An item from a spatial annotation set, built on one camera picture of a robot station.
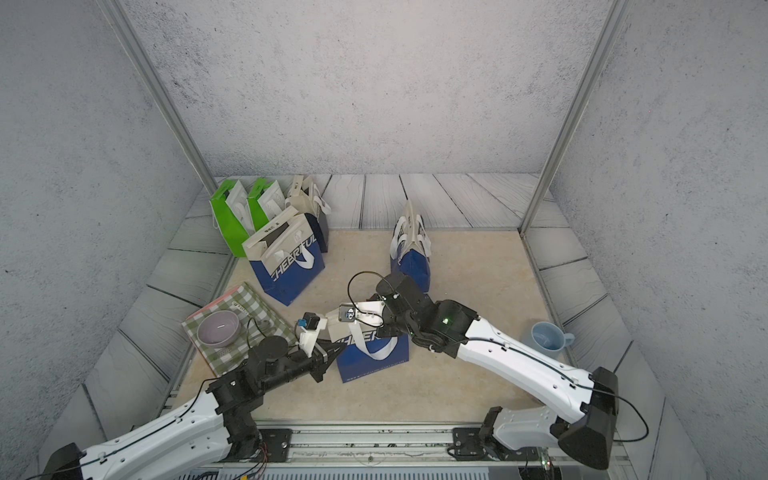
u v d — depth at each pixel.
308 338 0.67
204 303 1.04
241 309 0.97
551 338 0.83
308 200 0.96
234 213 0.98
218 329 0.91
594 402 0.40
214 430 0.53
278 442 0.73
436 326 0.48
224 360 0.87
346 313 0.57
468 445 0.73
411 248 0.91
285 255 0.86
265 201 0.96
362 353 0.73
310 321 0.65
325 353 0.66
